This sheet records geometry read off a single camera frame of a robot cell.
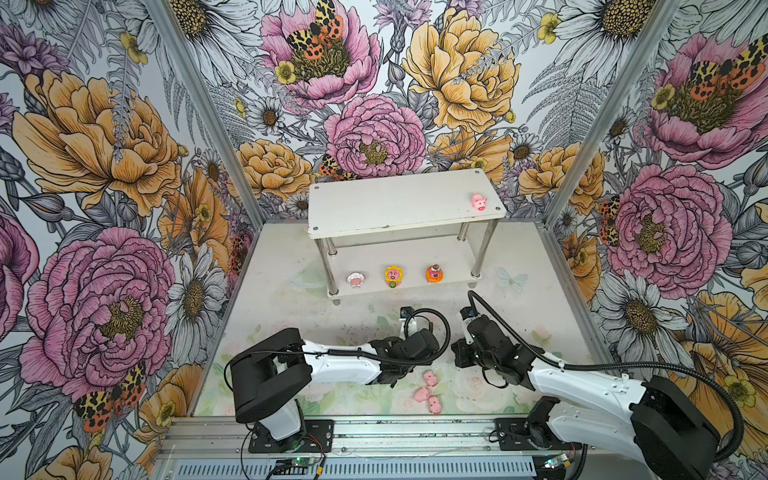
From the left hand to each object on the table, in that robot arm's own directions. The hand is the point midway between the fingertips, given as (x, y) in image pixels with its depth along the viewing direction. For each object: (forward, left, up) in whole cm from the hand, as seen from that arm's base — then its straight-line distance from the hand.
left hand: (422, 350), depth 85 cm
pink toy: (+21, -5, +7) cm, 23 cm away
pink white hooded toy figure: (+19, +19, +8) cm, 28 cm away
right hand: (-2, -9, -1) cm, 9 cm away
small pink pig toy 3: (-14, -2, -2) cm, 14 cm away
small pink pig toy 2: (-11, +1, -2) cm, 11 cm away
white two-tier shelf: (+17, +6, +30) cm, 35 cm away
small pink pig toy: (-7, -2, -1) cm, 8 cm away
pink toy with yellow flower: (+20, +8, +7) cm, 23 cm away
